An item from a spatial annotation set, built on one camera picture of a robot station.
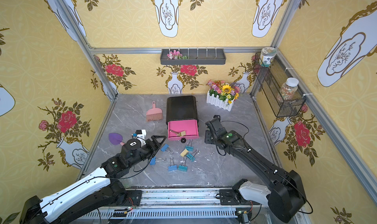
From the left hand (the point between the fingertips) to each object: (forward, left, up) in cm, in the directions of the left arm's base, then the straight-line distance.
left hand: (161, 139), depth 76 cm
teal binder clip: (+2, -15, -16) cm, 22 cm away
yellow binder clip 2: (-2, -12, -16) cm, 20 cm away
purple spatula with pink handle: (+10, +32, -18) cm, 38 cm away
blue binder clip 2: (-4, +6, -18) cm, 20 cm away
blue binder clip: (-9, -5, -16) cm, 19 cm away
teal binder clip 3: (-10, -11, -16) cm, 22 cm away
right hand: (+4, -28, -4) cm, 29 cm away
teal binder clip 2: (-4, -16, -16) cm, 23 cm away
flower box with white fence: (+33, -38, -2) cm, 51 cm away
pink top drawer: (+9, -16, -4) cm, 19 cm away
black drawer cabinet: (+22, -10, -2) cm, 24 cm away
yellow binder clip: (+3, -11, -1) cm, 11 cm away
